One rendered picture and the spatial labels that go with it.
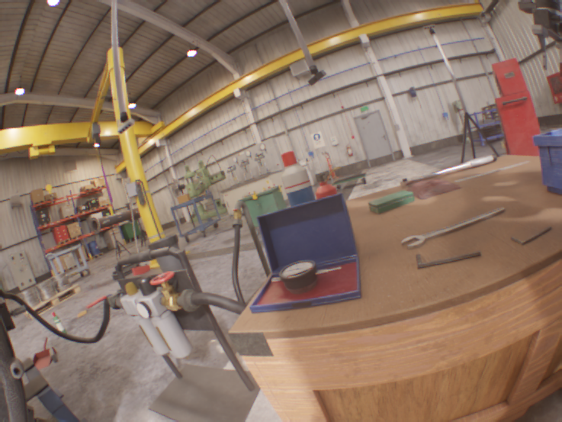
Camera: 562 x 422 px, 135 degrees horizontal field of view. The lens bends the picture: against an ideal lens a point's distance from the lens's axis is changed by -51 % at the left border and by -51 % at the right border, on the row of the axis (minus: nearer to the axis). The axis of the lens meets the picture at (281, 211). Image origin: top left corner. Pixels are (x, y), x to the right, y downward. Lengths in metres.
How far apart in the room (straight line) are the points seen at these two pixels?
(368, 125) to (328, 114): 1.76
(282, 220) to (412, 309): 0.29
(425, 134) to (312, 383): 10.29
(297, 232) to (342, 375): 0.26
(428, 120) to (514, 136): 7.70
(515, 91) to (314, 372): 3.10
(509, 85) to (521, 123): 0.43
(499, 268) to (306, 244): 0.33
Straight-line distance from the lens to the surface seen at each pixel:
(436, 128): 10.60
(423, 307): 0.28
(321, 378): 0.36
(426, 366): 0.36
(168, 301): 0.66
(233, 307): 0.56
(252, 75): 11.42
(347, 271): 0.38
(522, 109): 3.14
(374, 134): 10.15
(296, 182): 0.55
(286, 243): 0.46
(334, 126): 10.36
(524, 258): 0.36
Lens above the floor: 0.64
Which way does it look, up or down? 7 degrees down
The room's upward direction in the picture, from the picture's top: 18 degrees counter-clockwise
